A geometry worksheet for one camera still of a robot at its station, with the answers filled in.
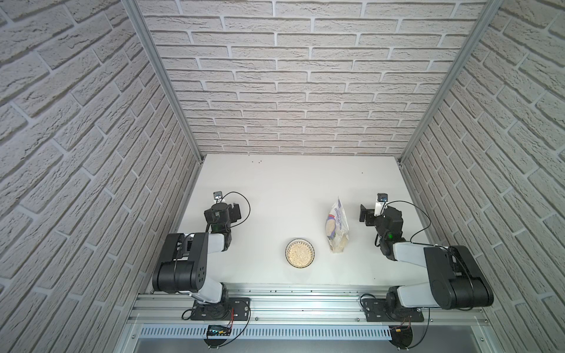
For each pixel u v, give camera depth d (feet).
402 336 2.27
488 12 2.29
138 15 2.33
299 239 2.80
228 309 2.37
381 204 2.57
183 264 1.49
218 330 2.36
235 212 2.80
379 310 2.40
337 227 2.60
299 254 2.68
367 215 2.74
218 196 2.65
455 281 1.42
